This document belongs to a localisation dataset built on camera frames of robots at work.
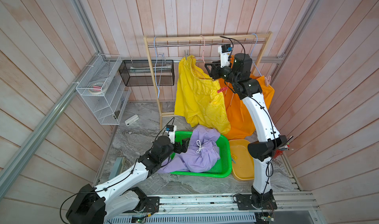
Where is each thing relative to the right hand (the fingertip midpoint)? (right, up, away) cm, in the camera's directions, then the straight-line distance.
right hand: (207, 63), depth 71 cm
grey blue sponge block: (-49, -55, +8) cm, 74 cm away
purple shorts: (-2, -48, +10) cm, 49 cm away
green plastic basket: (+10, -58, +14) cm, 60 cm away
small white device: (-50, -29, +34) cm, 67 cm away
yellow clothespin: (+19, -51, +17) cm, 57 cm away
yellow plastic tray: (+23, -54, +15) cm, 60 cm away
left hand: (-13, -39, +9) cm, 42 cm away
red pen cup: (+42, -47, +11) cm, 64 cm away
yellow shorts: (-3, -17, +22) cm, 29 cm away
